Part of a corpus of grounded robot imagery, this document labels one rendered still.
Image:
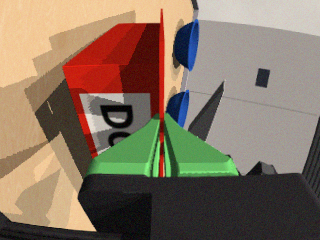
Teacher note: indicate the blue bowl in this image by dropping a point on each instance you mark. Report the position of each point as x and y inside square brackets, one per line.
[178, 106]
[187, 41]

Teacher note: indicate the red cardboard food box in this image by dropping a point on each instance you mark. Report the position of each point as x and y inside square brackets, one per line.
[114, 84]

